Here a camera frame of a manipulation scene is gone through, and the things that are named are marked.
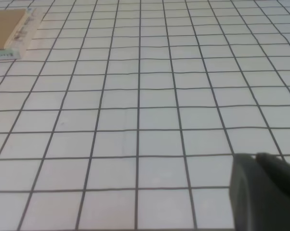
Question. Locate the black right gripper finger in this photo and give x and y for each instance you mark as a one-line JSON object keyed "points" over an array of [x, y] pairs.
{"points": [[260, 193]]}

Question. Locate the white book with red spine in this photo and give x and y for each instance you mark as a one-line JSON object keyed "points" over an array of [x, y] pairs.
{"points": [[21, 40]]}

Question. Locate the brown kraft notebook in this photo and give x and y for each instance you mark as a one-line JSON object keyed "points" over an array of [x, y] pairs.
{"points": [[10, 22]]}

